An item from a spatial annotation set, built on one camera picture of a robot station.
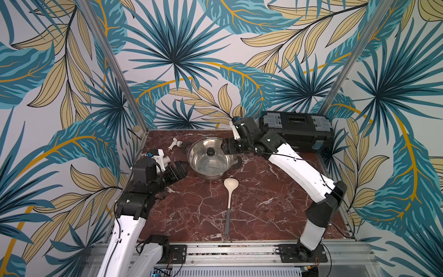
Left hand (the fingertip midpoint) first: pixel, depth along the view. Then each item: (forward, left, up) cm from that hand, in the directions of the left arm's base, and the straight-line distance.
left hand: (182, 170), depth 70 cm
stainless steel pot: (+13, -24, -15) cm, 31 cm away
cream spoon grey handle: (+7, -21, -25) cm, 33 cm away
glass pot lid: (+16, -8, -13) cm, 22 cm away
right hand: (+13, -19, +2) cm, 23 cm away
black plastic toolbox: (+32, -61, -9) cm, 69 cm away
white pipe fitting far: (+33, +11, -23) cm, 42 cm away
